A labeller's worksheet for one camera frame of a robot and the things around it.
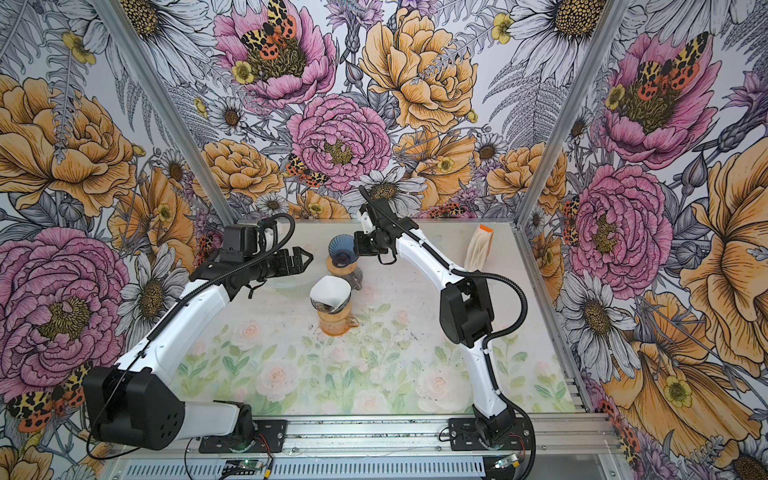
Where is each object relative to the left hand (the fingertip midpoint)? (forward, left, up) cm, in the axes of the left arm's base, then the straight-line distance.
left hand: (298, 268), depth 82 cm
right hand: (+8, -15, -5) cm, 17 cm away
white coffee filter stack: (+16, -55, -12) cm, 58 cm away
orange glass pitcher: (-8, -9, -17) cm, 21 cm away
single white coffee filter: (-3, -8, -7) cm, 11 cm away
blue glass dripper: (+12, -10, -7) cm, 17 cm away
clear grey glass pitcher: (+4, -14, -12) cm, 19 cm away
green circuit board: (-42, +8, -20) cm, 47 cm away
